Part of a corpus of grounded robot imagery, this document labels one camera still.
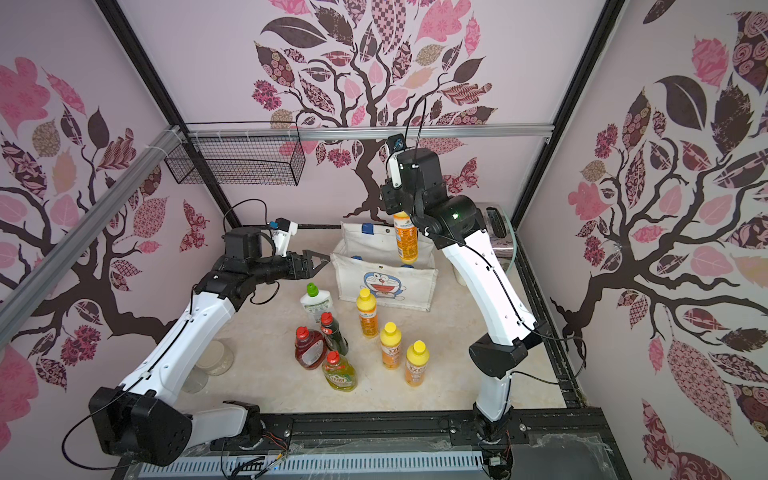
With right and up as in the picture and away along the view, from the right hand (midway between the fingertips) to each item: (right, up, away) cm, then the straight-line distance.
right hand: (396, 174), depth 65 cm
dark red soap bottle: (-22, -42, +11) cm, 49 cm away
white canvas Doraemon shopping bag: (-8, -23, +19) cm, 30 cm away
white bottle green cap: (-23, -32, +18) cm, 43 cm away
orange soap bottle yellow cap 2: (-8, -31, +11) cm, 34 cm away
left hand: (-20, -21, +10) cm, 31 cm away
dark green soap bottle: (-16, -40, +12) cm, 45 cm away
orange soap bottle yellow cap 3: (-1, -39, +5) cm, 39 cm away
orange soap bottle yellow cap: (+3, -14, +5) cm, 15 cm away
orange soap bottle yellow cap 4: (+5, -42, +1) cm, 42 cm away
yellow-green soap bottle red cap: (-14, -47, +7) cm, 50 cm away
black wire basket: (-50, +15, +30) cm, 60 cm away
